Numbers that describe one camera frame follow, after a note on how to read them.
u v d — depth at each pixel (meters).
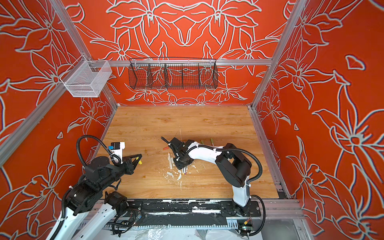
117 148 0.60
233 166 0.48
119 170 0.52
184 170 0.85
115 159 0.58
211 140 0.98
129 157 0.61
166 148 0.95
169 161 0.89
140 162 0.67
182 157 0.64
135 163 0.64
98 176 0.49
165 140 0.73
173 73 1.00
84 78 0.89
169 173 0.85
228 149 0.51
